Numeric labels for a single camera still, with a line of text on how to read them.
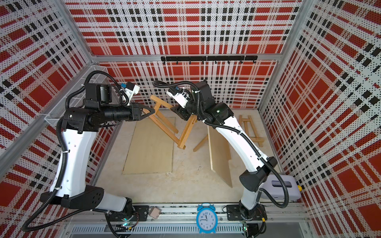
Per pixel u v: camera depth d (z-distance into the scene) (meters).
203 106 0.48
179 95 0.54
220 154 1.14
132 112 0.51
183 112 0.57
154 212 0.73
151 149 0.98
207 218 0.70
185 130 0.70
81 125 0.39
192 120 0.70
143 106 0.57
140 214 0.74
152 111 0.60
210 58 0.90
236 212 0.74
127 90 0.53
